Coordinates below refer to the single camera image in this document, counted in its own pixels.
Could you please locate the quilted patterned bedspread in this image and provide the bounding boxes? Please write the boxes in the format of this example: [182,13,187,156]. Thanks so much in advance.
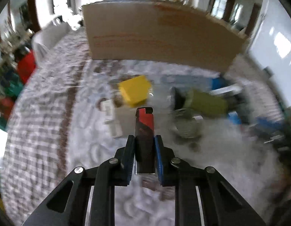
[0,28,284,225]

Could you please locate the white covered armchair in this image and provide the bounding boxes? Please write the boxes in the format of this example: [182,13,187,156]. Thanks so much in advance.
[31,22,71,64]

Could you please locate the red black lighter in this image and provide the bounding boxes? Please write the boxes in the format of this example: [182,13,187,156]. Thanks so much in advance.
[134,107,156,175]

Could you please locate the red plastic stool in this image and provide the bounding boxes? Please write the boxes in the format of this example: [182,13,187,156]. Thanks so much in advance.
[17,50,36,85]

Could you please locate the white board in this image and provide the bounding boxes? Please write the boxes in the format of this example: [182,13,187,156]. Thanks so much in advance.
[248,0,291,81]

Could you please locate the blue capped clear bottle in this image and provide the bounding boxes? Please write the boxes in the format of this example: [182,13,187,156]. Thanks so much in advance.
[160,75,228,92]

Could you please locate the green cylindrical can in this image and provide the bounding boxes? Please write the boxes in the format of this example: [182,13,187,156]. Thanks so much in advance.
[171,87,228,118]

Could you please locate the round metal tin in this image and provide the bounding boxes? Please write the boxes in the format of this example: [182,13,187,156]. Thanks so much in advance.
[173,109,204,139]

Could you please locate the large cardboard box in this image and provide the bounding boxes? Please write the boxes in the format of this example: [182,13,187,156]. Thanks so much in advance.
[82,0,246,72]

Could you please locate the yellow sponge block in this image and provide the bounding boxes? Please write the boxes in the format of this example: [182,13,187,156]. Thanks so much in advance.
[118,75,152,107]

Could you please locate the white box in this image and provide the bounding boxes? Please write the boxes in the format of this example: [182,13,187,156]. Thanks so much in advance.
[100,99,135,138]

